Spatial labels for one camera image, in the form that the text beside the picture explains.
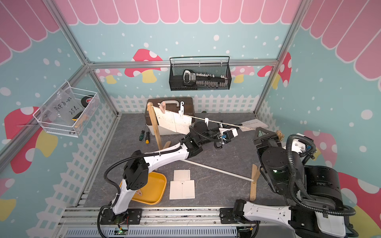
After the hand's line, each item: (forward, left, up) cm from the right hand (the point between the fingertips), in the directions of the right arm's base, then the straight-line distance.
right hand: (255, 133), depth 51 cm
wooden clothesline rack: (+6, -16, -45) cm, 48 cm away
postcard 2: (-4, +29, -46) cm, 54 cm away
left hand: (+14, 0, -10) cm, 17 cm away
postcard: (+4, +31, -46) cm, 56 cm away
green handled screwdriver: (+33, +59, -43) cm, 80 cm away
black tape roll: (+33, +80, -11) cm, 87 cm away
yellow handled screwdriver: (+31, +55, -44) cm, 77 cm away
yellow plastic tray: (-6, +44, -44) cm, 62 cm away
